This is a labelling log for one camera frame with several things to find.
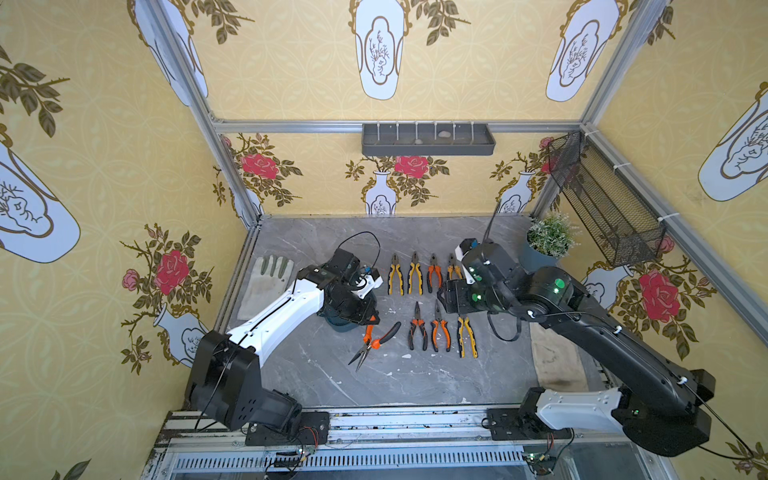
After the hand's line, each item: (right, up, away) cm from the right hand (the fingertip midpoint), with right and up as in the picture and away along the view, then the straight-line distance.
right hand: (447, 300), depth 67 cm
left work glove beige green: (-56, +1, +36) cm, 66 cm away
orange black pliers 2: (+1, -13, +23) cm, 26 cm away
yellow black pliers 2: (-4, +5, +39) cm, 39 cm away
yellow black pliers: (-11, +5, +38) cm, 40 cm away
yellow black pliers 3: (+10, -12, +25) cm, 29 cm away
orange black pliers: (-5, -12, +24) cm, 28 cm away
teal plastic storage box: (-29, -11, +24) cm, 39 cm away
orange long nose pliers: (-17, -12, +5) cm, 21 cm away
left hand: (-16, -8, +13) cm, 22 cm away
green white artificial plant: (+39, +16, +28) cm, 50 cm away
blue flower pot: (+34, +8, +31) cm, 47 cm away
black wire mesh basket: (+53, +18, +16) cm, 58 cm away
